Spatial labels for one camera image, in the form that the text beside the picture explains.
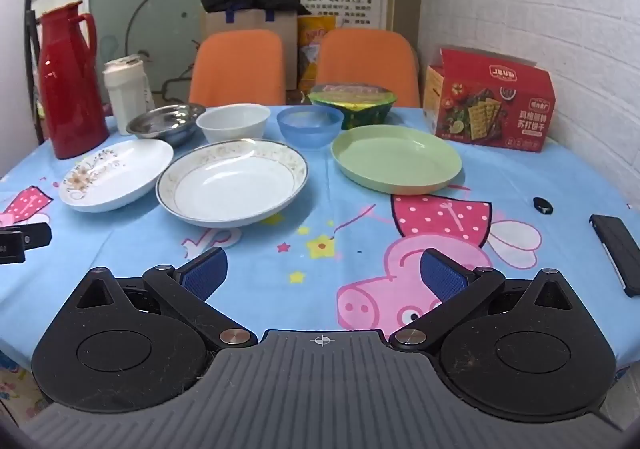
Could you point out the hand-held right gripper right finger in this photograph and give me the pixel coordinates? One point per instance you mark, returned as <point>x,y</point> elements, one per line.
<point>442,275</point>

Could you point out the small black oval object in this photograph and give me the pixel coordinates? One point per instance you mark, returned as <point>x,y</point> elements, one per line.
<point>542,205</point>

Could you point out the stainless steel bowl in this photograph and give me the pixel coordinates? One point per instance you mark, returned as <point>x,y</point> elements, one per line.
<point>165,121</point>

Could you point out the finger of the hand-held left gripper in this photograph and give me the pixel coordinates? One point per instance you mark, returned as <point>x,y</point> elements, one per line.
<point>11,248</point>
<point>39,235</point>

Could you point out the red thermos jug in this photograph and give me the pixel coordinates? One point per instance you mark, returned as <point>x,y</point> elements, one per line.
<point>70,94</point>

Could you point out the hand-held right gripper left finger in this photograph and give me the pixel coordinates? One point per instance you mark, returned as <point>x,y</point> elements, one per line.
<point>205,275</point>

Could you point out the yellow packet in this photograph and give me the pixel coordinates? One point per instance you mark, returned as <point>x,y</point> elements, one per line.
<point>310,39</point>

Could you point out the floral patterned cloth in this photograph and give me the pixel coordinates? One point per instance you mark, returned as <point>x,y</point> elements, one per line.
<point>15,389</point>

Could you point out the black metal frame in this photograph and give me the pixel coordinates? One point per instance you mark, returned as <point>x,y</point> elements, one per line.
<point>33,54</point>

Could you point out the blue plastic bowl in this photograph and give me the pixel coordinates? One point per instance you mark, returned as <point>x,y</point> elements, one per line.
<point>310,131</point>

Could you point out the red cracker box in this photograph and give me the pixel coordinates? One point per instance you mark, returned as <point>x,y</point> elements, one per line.
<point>490,109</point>

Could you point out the white gold-rimmed plate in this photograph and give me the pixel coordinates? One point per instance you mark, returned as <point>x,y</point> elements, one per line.
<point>230,189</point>

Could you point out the green plastic plate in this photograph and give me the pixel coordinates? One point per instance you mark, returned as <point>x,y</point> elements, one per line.
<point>395,159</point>

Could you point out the white ceramic bowl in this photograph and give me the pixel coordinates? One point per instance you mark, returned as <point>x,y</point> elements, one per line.
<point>232,126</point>

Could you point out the orange chair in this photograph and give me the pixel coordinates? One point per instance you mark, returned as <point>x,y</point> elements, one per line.
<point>365,56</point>
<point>235,69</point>

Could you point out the blue cartoon tablecloth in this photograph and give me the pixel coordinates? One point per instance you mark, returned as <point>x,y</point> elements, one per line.
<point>280,279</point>

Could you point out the white tumbler cup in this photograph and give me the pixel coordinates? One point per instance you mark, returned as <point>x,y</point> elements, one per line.
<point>122,99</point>

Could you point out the green instant noodle cup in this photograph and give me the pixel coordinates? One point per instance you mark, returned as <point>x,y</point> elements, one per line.
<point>365,111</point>

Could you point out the black phone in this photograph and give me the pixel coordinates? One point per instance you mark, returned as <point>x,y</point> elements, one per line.
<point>617,254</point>

